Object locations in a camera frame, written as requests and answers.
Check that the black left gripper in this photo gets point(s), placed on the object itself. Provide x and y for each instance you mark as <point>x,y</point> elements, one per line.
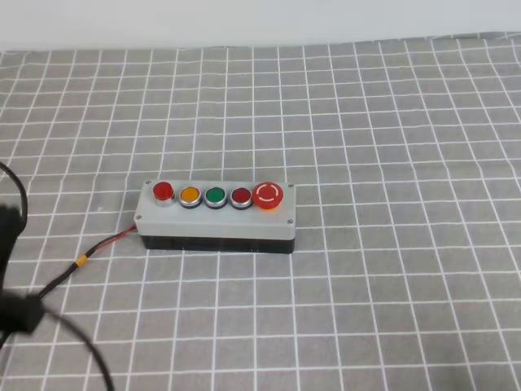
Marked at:
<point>18,314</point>

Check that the grey button switch box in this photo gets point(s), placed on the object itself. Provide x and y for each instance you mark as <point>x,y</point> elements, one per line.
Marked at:
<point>227,229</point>

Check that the yellow push button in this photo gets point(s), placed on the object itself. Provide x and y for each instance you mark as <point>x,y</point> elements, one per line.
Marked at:
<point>190,197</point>

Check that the green push button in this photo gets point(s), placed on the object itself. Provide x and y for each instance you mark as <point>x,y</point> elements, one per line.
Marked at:
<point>215,198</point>

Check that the dark red push button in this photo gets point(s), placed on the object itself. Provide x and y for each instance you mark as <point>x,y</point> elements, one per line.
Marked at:
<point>241,198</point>

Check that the red emergency stop button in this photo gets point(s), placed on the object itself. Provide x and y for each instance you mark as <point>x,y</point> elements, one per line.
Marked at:
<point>267,195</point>

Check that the grey checked tablecloth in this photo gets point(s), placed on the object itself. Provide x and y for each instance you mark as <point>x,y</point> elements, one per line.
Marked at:
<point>405,156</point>

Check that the red indicator lamp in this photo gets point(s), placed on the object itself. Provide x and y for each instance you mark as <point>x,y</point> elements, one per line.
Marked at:
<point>164,194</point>

